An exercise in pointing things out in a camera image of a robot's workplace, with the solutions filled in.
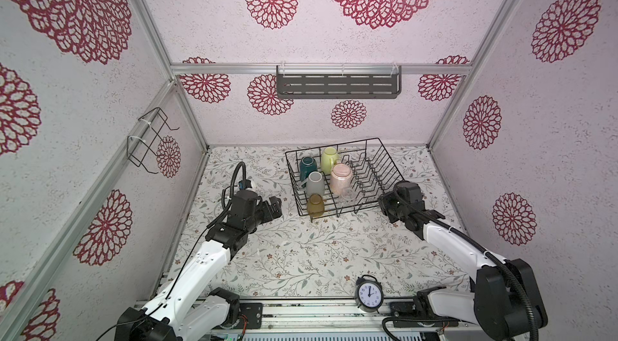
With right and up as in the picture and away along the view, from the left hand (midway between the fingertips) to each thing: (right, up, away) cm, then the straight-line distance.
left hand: (269, 207), depth 83 cm
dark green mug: (+13, +15, +15) cm, 24 cm away
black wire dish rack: (+44, +12, +25) cm, 52 cm away
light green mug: (+22, +18, +20) cm, 35 cm away
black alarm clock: (+32, -27, -6) cm, 42 cm away
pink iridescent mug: (+26, +11, +10) cm, 30 cm away
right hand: (+38, +4, +5) cm, 39 cm away
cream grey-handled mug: (+16, +8, +11) cm, 21 cm away
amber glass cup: (+16, 0, +8) cm, 18 cm away
